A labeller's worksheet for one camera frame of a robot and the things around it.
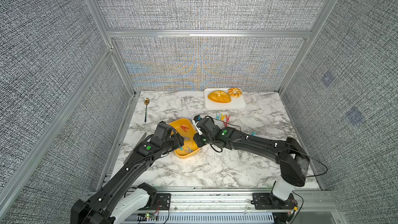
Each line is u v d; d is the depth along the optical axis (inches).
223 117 41.2
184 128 38.5
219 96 43.6
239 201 29.5
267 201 29.0
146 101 44.5
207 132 24.7
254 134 38.4
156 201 28.2
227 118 41.3
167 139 24.0
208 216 27.6
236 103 44.7
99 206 15.6
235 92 47.4
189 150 35.2
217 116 41.7
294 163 18.4
